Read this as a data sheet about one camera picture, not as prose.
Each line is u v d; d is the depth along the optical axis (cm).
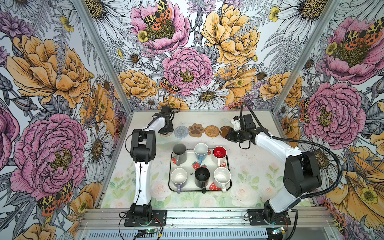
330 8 72
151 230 71
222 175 87
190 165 92
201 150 92
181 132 108
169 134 107
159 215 75
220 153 94
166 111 90
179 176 86
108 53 91
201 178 85
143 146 63
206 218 76
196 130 110
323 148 47
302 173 46
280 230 71
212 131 109
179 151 91
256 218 74
